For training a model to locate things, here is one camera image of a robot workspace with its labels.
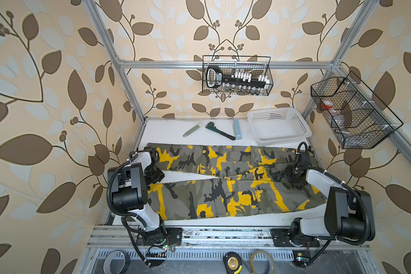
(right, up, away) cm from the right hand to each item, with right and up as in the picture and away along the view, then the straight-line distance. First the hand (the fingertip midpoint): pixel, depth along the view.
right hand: (290, 180), depth 91 cm
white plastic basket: (-1, +30, +24) cm, 38 cm away
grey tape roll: (-83, -27, -24) cm, 91 cm away
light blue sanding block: (-25, +28, +21) cm, 43 cm away
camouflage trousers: (-22, 0, -2) cm, 23 cm away
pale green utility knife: (-55, +28, +25) cm, 67 cm away
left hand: (-72, -1, 0) cm, 72 cm away
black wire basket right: (+21, +32, -17) cm, 42 cm away
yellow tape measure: (-34, -26, -24) cm, 49 cm away
